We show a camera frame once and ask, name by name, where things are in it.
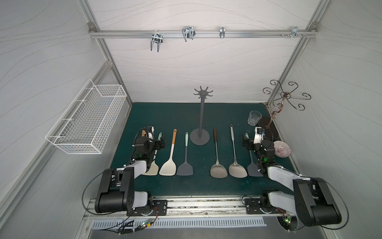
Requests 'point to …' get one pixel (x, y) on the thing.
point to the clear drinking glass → (253, 118)
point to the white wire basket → (86, 126)
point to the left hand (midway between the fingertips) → (157, 135)
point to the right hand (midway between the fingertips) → (253, 134)
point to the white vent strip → (179, 223)
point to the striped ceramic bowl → (281, 149)
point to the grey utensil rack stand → (200, 136)
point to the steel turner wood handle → (218, 171)
